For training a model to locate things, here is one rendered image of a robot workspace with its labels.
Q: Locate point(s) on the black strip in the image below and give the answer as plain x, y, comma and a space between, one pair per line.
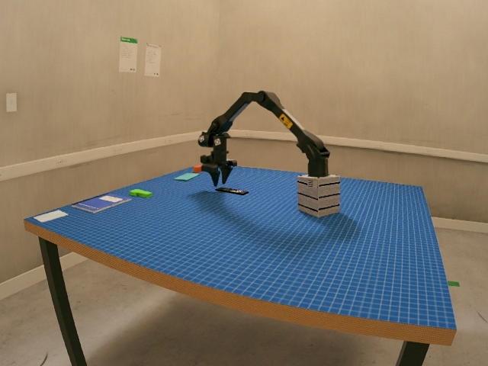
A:
233, 191

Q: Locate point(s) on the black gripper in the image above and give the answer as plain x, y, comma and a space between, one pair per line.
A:
219, 157

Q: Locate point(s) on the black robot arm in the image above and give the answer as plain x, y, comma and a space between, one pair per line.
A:
307, 142

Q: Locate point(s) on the blue work mat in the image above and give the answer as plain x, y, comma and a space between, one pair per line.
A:
377, 258

